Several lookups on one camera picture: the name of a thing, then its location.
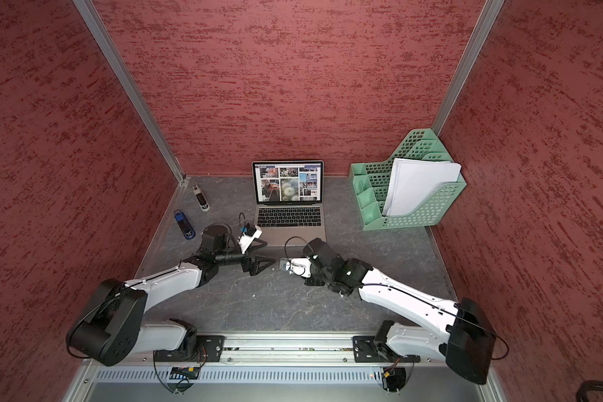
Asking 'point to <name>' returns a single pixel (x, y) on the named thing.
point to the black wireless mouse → (282, 263)
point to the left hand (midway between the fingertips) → (269, 255)
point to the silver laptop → (289, 197)
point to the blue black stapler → (184, 225)
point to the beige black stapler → (201, 198)
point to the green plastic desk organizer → (371, 184)
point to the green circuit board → (184, 373)
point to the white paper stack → (413, 180)
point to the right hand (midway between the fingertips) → (305, 262)
